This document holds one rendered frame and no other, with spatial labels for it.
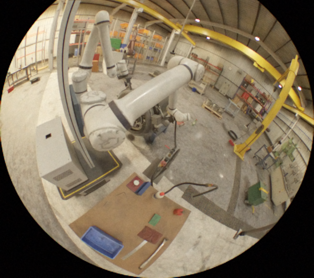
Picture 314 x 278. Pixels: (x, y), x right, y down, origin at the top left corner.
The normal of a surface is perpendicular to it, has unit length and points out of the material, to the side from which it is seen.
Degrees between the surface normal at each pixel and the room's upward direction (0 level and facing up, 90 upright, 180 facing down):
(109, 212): 0
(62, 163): 0
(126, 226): 0
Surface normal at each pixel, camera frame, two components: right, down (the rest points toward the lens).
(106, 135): 0.55, 0.62
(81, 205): 0.31, -0.73
